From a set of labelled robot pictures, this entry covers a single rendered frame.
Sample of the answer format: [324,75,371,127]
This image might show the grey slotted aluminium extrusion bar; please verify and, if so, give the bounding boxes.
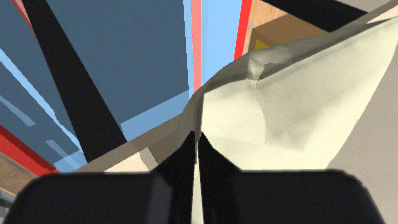
[0,189,16,224]

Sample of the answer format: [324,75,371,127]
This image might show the cream pillow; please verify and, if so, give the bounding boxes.
[169,16,398,224]

